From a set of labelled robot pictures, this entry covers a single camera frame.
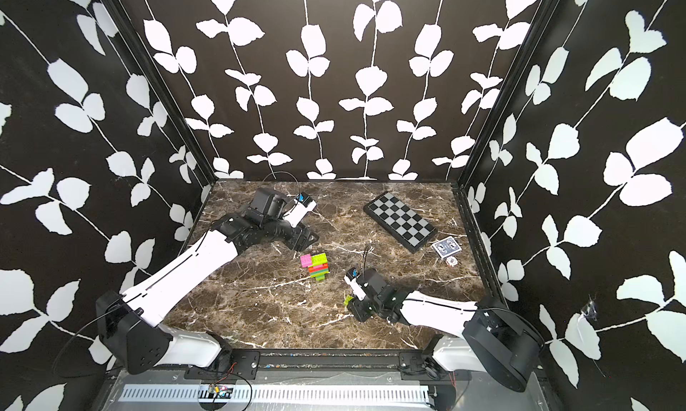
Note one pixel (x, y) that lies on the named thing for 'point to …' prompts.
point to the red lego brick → (323, 266)
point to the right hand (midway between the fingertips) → (351, 301)
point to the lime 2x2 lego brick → (347, 299)
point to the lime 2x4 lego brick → (318, 260)
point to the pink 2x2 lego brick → (305, 260)
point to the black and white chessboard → (400, 221)
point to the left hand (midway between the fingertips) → (311, 228)
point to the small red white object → (451, 261)
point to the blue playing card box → (447, 247)
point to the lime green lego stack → (320, 277)
